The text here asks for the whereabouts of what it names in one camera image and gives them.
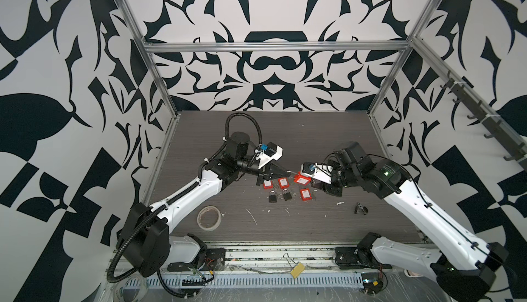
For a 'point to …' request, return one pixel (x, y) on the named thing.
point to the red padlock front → (305, 194)
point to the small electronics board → (372, 283)
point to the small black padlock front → (286, 194)
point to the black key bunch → (364, 209)
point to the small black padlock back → (272, 196)
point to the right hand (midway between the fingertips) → (316, 174)
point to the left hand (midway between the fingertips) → (292, 170)
